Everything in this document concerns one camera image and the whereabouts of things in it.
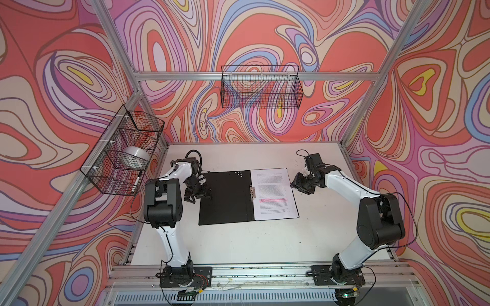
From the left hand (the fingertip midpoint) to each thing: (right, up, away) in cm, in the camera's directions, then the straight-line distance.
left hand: (205, 198), depth 94 cm
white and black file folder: (+12, -2, +3) cm, 13 cm away
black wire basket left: (-26, +20, -24) cm, 41 cm away
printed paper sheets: (+35, +1, +2) cm, 35 cm away
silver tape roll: (-22, +23, -19) cm, 37 cm away
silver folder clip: (+24, +3, +3) cm, 24 cm away
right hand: (+45, +5, -2) cm, 45 cm away
